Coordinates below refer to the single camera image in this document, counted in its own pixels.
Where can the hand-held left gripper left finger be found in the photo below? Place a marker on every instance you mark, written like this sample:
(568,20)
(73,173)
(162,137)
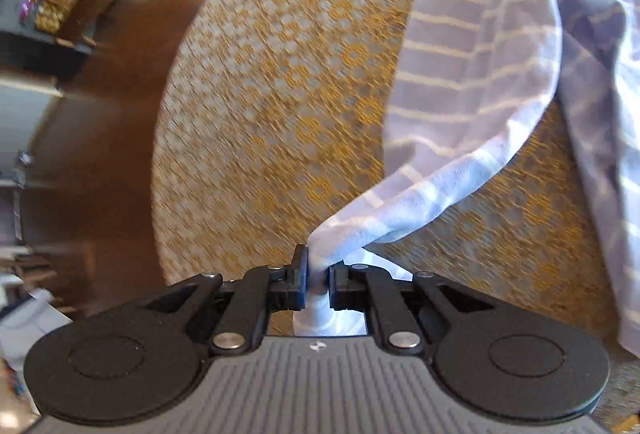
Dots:
(301,281)

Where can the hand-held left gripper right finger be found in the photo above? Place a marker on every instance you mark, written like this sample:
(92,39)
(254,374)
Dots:
(336,286)

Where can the lavender white striped shirt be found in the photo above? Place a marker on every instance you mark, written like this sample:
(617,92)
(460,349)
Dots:
(475,64)

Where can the yellow floral lace tablecloth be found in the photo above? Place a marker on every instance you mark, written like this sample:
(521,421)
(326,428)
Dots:
(275,114)

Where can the black cabinet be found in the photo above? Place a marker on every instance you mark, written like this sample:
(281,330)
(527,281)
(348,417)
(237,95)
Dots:
(35,54)

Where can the clear cookie jar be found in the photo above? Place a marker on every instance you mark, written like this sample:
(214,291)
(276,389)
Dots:
(52,11)

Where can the white wall cabinets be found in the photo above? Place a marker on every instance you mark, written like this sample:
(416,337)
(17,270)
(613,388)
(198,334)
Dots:
(25,99)

